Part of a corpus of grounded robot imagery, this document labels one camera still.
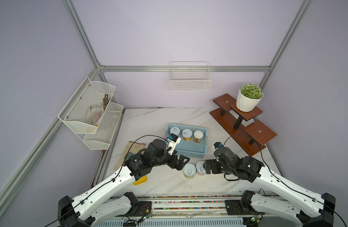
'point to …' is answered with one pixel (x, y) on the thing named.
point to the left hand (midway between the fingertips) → (180, 157)
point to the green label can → (189, 170)
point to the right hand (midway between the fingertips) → (211, 166)
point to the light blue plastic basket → (190, 148)
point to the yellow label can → (187, 134)
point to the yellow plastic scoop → (141, 180)
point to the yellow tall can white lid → (198, 136)
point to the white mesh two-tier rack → (90, 114)
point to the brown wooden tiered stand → (250, 139)
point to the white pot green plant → (248, 97)
